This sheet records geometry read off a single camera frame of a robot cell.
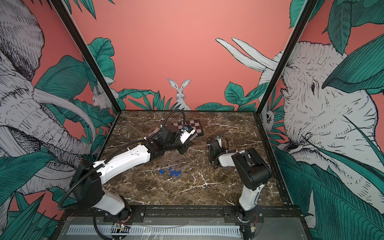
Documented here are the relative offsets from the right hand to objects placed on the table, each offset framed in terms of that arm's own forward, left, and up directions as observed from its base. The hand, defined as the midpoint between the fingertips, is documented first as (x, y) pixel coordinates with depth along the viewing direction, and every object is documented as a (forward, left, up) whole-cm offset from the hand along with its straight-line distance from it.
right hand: (216, 144), depth 100 cm
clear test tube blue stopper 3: (-14, +27, -1) cm, 30 cm away
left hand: (-9, +15, +19) cm, 26 cm away
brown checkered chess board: (+17, +15, +2) cm, 23 cm away
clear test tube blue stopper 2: (-13, +30, -1) cm, 32 cm away
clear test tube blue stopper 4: (-20, +25, -1) cm, 32 cm away
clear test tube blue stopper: (-18, +34, -1) cm, 39 cm away
